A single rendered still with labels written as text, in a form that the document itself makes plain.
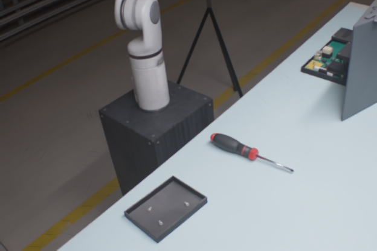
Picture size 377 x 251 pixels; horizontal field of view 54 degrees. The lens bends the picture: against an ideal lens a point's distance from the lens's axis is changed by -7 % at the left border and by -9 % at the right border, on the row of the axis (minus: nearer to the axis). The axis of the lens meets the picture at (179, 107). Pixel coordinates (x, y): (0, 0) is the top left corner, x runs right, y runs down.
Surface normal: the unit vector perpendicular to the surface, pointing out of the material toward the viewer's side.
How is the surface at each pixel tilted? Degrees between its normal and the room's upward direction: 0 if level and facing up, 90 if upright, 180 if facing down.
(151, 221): 0
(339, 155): 0
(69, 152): 0
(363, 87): 90
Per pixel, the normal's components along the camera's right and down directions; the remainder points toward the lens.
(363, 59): 0.45, 0.47
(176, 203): -0.11, -0.82
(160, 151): 0.72, 0.33
